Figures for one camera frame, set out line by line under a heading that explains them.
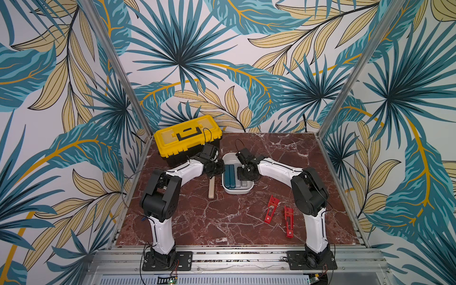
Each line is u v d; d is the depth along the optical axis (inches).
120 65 33.8
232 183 36.8
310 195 20.9
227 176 37.7
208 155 30.1
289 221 33.0
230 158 39.1
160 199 19.5
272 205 34.8
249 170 28.3
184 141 36.7
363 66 33.6
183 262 28.8
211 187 36.4
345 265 29.5
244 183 36.4
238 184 36.4
